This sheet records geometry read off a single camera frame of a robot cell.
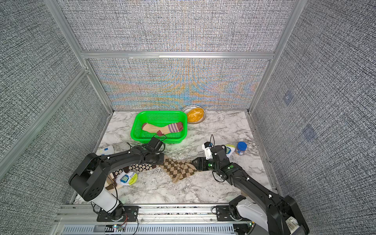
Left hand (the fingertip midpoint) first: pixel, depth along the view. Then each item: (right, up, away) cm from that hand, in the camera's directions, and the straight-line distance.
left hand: (164, 159), depth 91 cm
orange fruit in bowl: (+20, +29, +18) cm, 39 cm away
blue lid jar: (+48, +8, -1) cm, 48 cm away
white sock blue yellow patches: (-39, +4, +6) cm, 40 cm away
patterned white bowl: (+15, +35, +27) cm, 47 cm away
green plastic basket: (-7, +27, +26) cm, 38 cm away
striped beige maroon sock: (-4, +17, +13) cm, 22 cm away
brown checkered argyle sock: (+9, -5, -4) cm, 11 cm away
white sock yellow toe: (-20, -9, -7) cm, 23 cm away
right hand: (+19, +3, -10) cm, 21 cm away
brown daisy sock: (-16, -5, -1) cm, 16 cm away
